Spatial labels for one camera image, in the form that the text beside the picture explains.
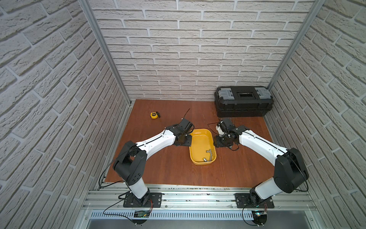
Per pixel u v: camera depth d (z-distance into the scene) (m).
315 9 0.70
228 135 0.63
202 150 0.92
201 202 0.76
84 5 0.69
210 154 0.90
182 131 0.68
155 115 1.09
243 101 0.99
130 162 0.45
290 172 0.43
